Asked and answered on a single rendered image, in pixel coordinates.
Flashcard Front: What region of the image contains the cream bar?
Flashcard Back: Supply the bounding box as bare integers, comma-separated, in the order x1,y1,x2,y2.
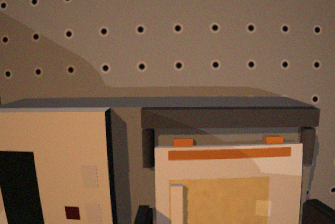
171,184,183,224

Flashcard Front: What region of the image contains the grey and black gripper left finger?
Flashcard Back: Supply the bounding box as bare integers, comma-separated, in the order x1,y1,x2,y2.
134,205,153,224

